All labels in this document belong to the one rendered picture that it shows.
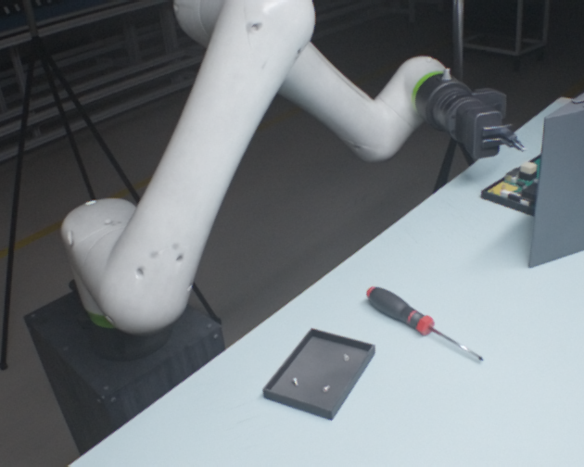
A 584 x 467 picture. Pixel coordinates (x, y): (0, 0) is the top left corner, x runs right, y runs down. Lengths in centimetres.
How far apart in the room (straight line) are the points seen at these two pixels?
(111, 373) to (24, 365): 149
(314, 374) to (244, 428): 10
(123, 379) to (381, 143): 62
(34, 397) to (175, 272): 159
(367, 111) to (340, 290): 45
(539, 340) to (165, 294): 47
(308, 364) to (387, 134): 61
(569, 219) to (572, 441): 33
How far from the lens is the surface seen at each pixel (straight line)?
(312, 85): 108
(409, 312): 74
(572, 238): 89
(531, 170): 107
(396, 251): 89
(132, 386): 106
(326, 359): 71
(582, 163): 84
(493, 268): 86
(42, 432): 224
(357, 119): 116
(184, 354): 109
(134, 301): 85
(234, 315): 248
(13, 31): 384
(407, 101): 120
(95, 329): 110
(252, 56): 81
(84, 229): 98
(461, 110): 104
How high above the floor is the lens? 147
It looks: 31 degrees down
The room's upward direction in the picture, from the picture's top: 6 degrees counter-clockwise
